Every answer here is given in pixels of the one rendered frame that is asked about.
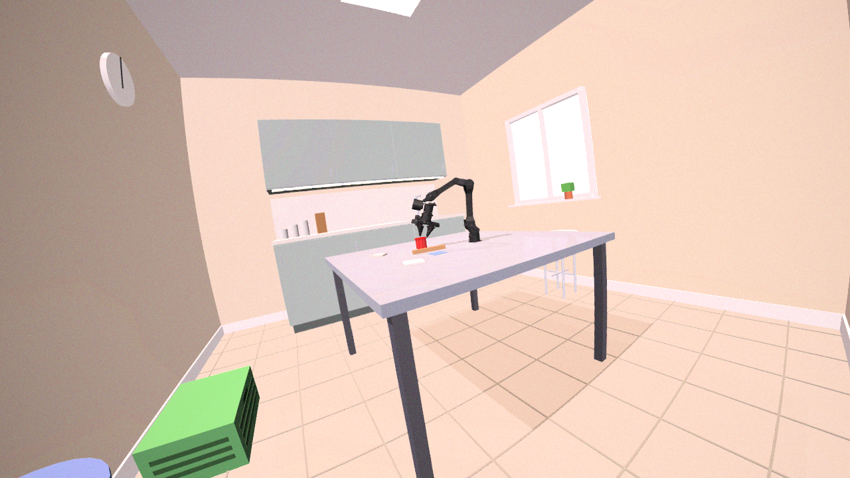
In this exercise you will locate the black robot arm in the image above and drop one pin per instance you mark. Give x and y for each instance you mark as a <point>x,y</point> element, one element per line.
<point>467,185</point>

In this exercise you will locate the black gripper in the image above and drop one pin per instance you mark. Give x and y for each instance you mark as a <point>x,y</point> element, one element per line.
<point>426,217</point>

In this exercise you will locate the orange flat bar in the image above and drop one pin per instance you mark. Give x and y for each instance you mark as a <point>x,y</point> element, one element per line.
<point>429,249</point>

